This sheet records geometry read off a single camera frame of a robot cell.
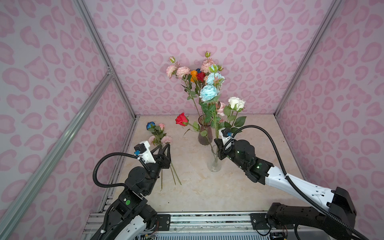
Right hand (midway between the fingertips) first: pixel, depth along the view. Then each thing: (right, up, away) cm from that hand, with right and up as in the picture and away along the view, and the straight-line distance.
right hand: (215, 139), depth 73 cm
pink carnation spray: (-31, -3, +27) cm, 42 cm away
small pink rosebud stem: (-34, 0, +31) cm, 46 cm away
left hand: (-22, -1, -9) cm, 24 cm away
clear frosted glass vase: (+1, -16, +13) cm, 21 cm away
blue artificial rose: (-42, +6, +35) cm, 55 cm away
